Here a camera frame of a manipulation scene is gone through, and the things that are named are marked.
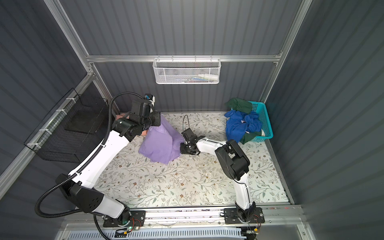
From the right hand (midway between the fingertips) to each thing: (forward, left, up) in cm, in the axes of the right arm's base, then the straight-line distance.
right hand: (183, 151), depth 97 cm
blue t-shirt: (+16, -38, +8) cm, 42 cm away
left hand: (+4, +11, +32) cm, 33 cm away
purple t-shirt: (+1, +13, +8) cm, 15 cm away
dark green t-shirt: (+37, -43, +7) cm, 57 cm away
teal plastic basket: (+35, -59, +4) cm, 69 cm away
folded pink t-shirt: (+30, +51, +3) cm, 59 cm away
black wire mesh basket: (-3, +52, +28) cm, 59 cm away
